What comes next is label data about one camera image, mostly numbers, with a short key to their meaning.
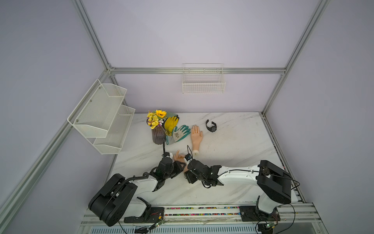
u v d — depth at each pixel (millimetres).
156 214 732
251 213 732
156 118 831
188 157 753
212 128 1071
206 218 732
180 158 897
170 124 1112
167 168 699
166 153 844
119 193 437
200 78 951
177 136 1044
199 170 639
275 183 447
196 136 1040
